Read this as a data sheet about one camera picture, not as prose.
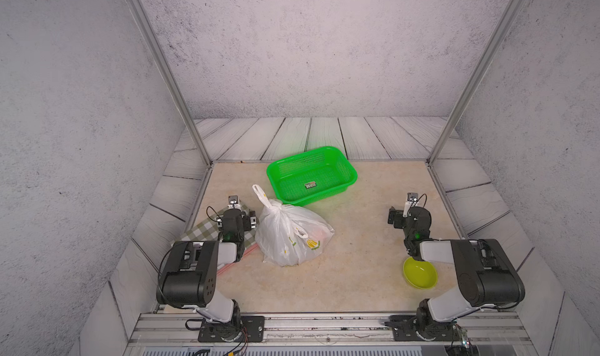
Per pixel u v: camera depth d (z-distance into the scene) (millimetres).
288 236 796
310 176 1147
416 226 721
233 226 735
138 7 729
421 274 848
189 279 455
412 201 800
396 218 863
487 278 447
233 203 808
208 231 951
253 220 889
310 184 1111
